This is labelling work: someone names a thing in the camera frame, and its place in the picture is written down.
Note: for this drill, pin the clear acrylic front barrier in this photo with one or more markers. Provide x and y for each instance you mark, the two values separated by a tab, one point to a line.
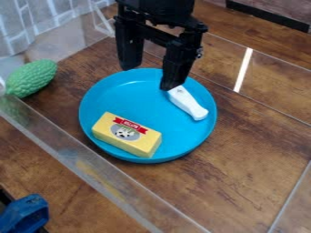
134	198

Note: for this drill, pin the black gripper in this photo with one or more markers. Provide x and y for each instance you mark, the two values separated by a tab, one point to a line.
163	21

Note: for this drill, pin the blue round tray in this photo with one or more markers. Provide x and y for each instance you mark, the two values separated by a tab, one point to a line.
130	94

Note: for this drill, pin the grey patterned curtain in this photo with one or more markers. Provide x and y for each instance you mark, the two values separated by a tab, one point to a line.
27	18

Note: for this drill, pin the yellow butter block toy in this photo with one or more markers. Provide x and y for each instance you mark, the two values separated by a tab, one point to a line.
127	135

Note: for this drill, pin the green bumpy gourd toy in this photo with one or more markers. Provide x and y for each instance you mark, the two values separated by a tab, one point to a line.
31	77

